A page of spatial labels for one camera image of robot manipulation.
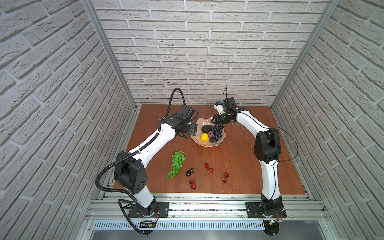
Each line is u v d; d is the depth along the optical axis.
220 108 0.92
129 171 0.43
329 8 0.70
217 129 0.95
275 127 1.20
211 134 0.97
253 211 0.73
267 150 0.59
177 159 0.85
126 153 0.45
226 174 0.85
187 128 0.73
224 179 0.83
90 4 0.69
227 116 0.84
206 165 0.87
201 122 1.06
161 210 0.73
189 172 0.85
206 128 1.00
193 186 0.80
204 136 0.97
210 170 0.86
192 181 0.81
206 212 0.74
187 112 0.63
